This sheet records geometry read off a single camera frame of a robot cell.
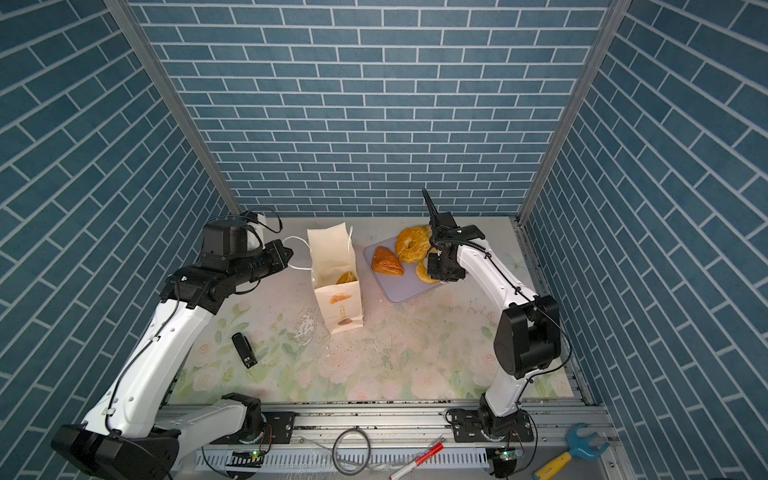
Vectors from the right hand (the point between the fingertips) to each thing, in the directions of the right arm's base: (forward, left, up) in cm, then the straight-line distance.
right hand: (436, 271), depth 88 cm
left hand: (-8, +35, +17) cm, 40 cm away
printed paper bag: (+3, +33, -10) cm, 35 cm away
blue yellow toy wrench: (-39, -35, -13) cm, 54 cm away
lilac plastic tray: (+4, +18, -13) cm, 23 cm away
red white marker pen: (-42, -1, -14) cm, 45 cm away
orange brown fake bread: (+9, +17, -9) cm, 21 cm away
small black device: (-24, +54, -11) cm, 60 cm away
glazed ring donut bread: (+7, +4, -12) cm, 15 cm away
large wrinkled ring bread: (+17, +8, -8) cm, 20 cm away
